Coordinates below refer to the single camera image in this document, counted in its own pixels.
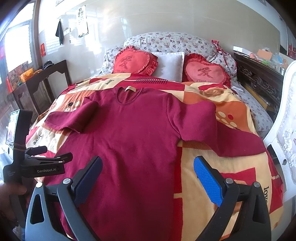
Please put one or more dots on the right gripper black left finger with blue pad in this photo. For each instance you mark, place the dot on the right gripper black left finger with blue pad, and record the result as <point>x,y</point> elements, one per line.
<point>43,222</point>

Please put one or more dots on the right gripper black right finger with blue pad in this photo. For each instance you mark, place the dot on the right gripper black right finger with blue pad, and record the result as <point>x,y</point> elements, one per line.
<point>252,223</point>

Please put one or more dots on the dark red long-sleeve sweater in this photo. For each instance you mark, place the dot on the dark red long-sleeve sweater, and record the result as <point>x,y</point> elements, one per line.
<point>136,133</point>

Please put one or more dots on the orange cream patterned blanket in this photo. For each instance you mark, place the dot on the orange cream patterned blanket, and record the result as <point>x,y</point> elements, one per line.
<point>192,207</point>

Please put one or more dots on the dark wooden side table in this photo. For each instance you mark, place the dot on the dark wooden side table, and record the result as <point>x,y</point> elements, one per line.
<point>36,94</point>

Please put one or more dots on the orange basket on table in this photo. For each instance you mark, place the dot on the orange basket on table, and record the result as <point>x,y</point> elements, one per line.
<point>27,75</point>

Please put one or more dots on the white plastic chair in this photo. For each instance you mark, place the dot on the white plastic chair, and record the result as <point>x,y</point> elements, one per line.
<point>281,136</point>

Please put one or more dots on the floral bed sheet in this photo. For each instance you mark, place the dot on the floral bed sheet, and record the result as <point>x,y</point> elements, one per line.
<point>262,121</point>

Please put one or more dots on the dark carved wooden headboard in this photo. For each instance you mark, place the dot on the dark carved wooden headboard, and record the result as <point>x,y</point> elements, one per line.
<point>264,81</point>

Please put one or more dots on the left red heart cushion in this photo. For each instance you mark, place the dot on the left red heart cushion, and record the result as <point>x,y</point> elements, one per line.
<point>134,61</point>

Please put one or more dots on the red heart cushion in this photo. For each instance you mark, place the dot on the red heart cushion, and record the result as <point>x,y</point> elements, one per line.
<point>197,69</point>
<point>134,61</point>

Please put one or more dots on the right red heart cushion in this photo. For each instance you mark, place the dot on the right red heart cushion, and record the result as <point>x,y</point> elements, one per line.
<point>197,69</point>

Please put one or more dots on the clutter on right shelf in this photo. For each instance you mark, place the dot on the clutter on right shelf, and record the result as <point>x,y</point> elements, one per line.
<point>273,61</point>

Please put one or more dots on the white square pillow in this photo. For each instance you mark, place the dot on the white square pillow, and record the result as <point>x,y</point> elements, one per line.
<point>170,66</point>

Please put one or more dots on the floral bedding roll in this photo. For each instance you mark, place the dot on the floral bedding roll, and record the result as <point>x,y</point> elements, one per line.
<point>171,42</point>

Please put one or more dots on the red wall sticker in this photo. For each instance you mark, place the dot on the red wall sticker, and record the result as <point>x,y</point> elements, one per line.
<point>42,50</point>

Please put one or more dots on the dark cloth hanging on wall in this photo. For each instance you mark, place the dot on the dark cloth hanging on wall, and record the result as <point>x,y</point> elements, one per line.
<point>59,33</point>

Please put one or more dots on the wall calendar poster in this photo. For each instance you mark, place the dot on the wall calendar poster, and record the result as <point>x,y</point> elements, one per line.
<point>82,26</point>

